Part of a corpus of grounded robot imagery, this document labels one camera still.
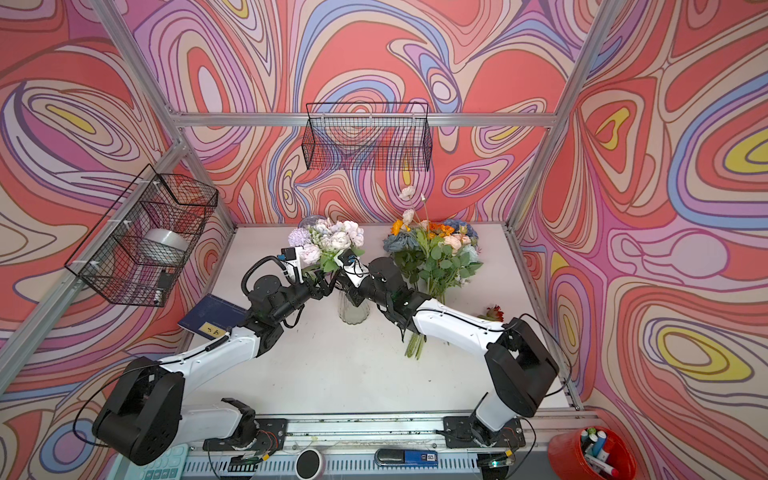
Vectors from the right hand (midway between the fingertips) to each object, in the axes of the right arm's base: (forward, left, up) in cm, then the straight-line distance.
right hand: (343, 279), depth 80 cm
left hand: (+2, +1, +3) cm, 4 cm away
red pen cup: (-39, -56, -24) cm, 72 cm away
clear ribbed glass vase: (+3, +1, -24) cm, 24 cm away
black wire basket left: (+4, +51, +10) cm, 52 cm away
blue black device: (-39, -15, -16) cm, 45 cm away
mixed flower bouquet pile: (+14, -28, -8) cm, 32 cm away
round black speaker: (-40, +7, -14) cm, 43 cm away
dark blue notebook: (0, +44, -19) cm, 48 cm away
